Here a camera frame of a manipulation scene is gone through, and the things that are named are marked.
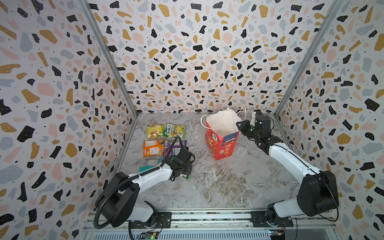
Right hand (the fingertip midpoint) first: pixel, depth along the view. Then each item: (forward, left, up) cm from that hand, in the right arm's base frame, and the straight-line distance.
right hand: (236, 122), depth 84 cm
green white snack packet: (-22, +29, -23) cm, 43 cm away
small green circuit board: (-51, +44, -24) cm, 71 cm away
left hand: (-18, +27, -20) cm, 38 cm away
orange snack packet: (-5, +52, -20) cm, 56 cm away
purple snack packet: (-1, +42, -20) cm, 47 cm away
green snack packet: (+9, +42, -19) cm, 47 cm away
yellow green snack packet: (+7, +53, -18) cm, 57 cm away
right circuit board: (-49, -17, -26) cm, 58 cm away
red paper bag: (+8, +6, -15) cm, 18 cm away
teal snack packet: (-16, +52, -19) cm, 58 cm away
